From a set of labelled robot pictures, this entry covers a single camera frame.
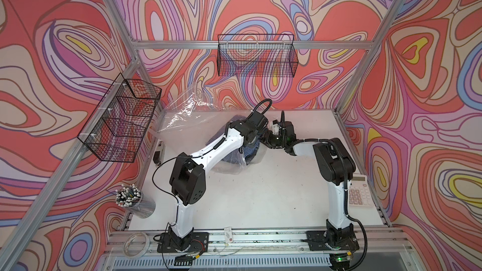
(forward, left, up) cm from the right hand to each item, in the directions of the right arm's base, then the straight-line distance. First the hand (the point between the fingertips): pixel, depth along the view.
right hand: (257, 141), depth 100 cm
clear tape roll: (-48, +47, -3) cm, 67 cm away
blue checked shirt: (-14, +8, +10) cm, 19 cm away
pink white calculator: (-28, -45, -4) cm, 53 cm away
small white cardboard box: (-43, +15, -4) cm, 46 cm away
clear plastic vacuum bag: (+19, +39, -3) cm, 43 cm away
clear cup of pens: (-33, +50, +13) cm, 62 cm away
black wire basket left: (-3, +59, +25) cm, 64 cm away
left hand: (-5, +5, +11) cm, 13 cm away
